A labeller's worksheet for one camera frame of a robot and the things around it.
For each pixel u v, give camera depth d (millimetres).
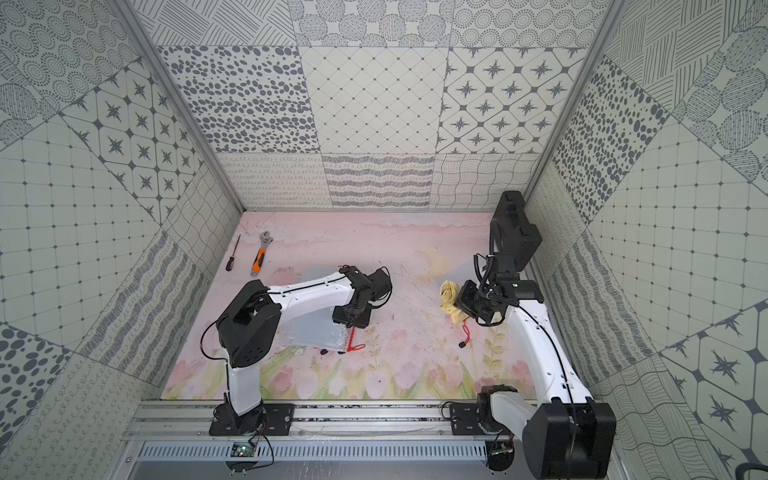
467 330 901
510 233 904
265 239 1108
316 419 752
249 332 481
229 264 1033
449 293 765
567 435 378
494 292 564
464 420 744
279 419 737
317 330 874
